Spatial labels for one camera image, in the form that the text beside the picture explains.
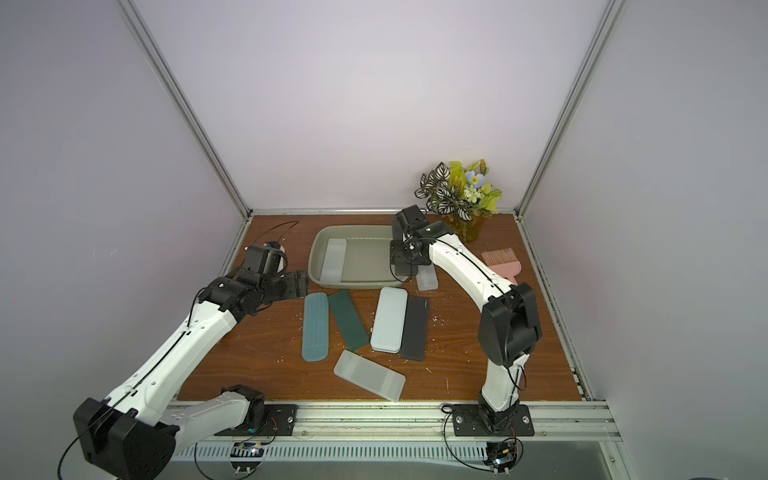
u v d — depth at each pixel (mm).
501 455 701
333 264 1034
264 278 593
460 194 923
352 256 1081
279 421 734
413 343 853
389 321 895
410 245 621
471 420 731
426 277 969
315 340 853
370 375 796
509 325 470
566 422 746
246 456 724
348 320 898
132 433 369
